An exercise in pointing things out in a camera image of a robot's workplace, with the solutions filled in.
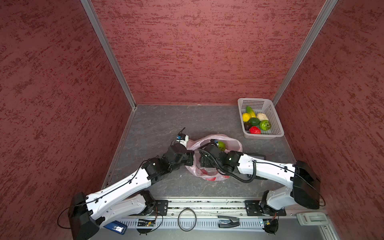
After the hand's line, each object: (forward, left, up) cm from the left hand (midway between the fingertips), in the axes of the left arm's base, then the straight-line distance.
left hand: (194, 155), depth 75 cm
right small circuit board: (-28, -39, -20) cm, 52 cm away
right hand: (-1, -6, -8) cm, 10 cm away
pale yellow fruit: (+37, -49, -11) cm, 62 cm away
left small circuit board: (-27, +23, -19) cm, 40 cm away
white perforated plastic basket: (+48, -55, -11) cm, 73 cm away
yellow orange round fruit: (+36, -37, -11) cm, 53 cm away
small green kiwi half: (+12, -17, -11) cm, 24 cm away
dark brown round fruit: (+29, -37, -11) cm, 48 cm away
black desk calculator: (+9, -42, -18) cm, 46 cm away
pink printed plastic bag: (+13, -20, -10) cm, 25 cm away
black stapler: (-27, -16, -15) cm, 35 cm away
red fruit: (+25, -41, -11) cm, 49 cm away
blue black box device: (-29, +35, -14) cm, 47 cm away
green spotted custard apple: (+28, -49, -10) cm, 57 cm away
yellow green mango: (+44, -43, -13) cm, 63 cm away
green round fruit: (+32, -43, -12) cm, 55 cm away
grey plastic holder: (-25, -58, -15) cm, 65 cm away
